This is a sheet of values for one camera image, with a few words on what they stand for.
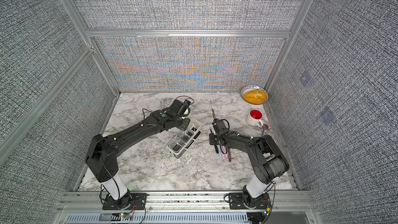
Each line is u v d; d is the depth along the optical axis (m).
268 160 0.47
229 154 0.88
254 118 0.96
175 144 0.90
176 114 0.65
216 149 0.90
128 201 0.67
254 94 1.10
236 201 0.73
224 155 0.88
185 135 0.94
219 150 0.89
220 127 0.76
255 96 1.09
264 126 1.00
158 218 0.70
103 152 0.43
